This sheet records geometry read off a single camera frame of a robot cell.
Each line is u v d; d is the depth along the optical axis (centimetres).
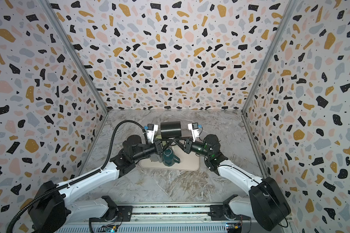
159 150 66
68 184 43
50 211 39
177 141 72
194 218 73
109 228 70
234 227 72
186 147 66
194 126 68
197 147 68
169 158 86
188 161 93
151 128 67
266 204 41
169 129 67
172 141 72
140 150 61
